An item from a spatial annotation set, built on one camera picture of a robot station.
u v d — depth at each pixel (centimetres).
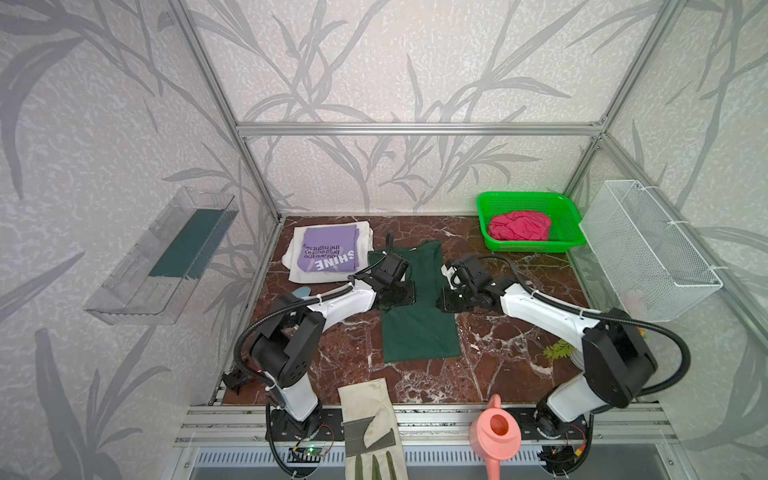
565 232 112
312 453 70
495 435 63
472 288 68
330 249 105
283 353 46
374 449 70
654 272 63
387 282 71
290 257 105
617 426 75
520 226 111
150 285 64
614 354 44
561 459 73
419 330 89
